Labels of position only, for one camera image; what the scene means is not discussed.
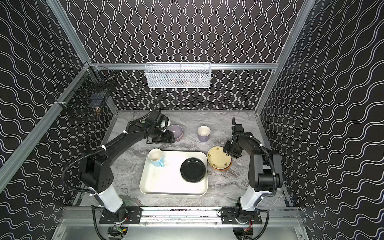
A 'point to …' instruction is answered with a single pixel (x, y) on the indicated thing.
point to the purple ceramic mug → (203, 133)
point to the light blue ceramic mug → (155, 155)
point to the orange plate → (222, 169)
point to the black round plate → (192, 170)
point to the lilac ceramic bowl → (178, 131)
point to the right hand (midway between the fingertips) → (229, 152)
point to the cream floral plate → (217, 159)
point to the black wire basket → (89, 89)
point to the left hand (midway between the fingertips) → (170, 138)
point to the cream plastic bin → (167, 180)
